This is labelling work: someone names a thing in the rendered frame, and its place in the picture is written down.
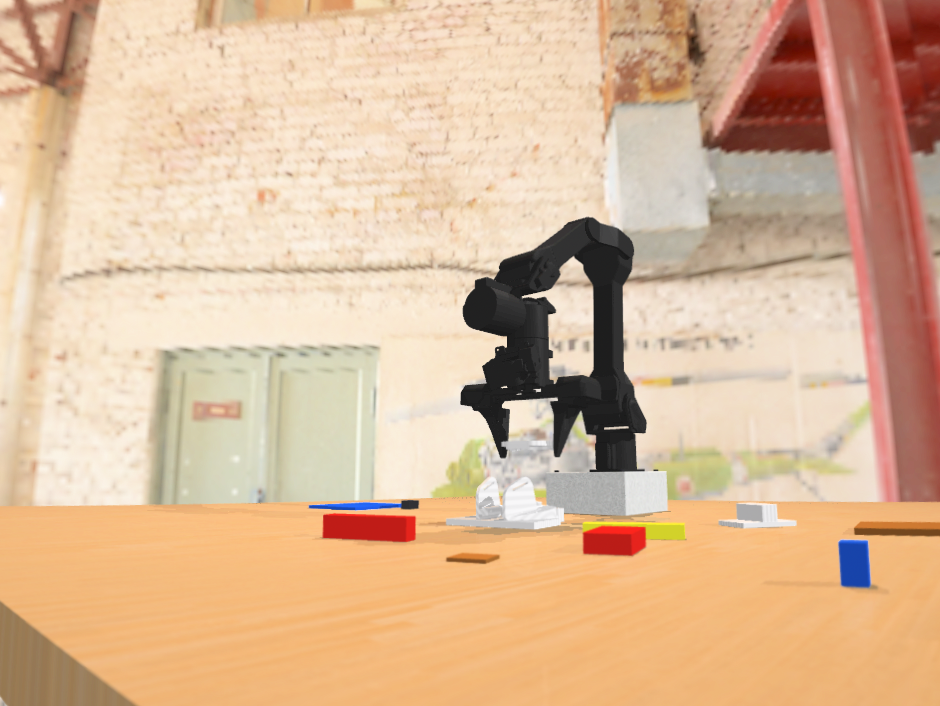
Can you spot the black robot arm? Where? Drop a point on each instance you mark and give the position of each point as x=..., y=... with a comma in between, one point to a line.
x=496, y=306

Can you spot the blue flat rectangular plate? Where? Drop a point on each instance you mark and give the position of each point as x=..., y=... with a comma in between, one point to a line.
x=355, y=506

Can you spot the brown flat rectangular plate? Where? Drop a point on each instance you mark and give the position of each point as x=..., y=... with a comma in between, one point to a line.
x=931, y=529

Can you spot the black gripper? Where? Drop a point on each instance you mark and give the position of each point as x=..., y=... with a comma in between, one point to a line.
x=572, y=393

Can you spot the blue rectangular block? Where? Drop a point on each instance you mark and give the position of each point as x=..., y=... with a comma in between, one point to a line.
x=854, y=563

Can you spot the red rectangular block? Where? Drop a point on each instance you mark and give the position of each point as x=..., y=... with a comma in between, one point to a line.
x=615, y=540
x=393, y=528

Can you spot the orange flat plate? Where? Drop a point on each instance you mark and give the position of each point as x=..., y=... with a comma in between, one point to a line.
x=472, y=558

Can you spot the yellow flat bar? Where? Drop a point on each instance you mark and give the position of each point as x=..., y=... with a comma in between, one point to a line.
x=665, y=531

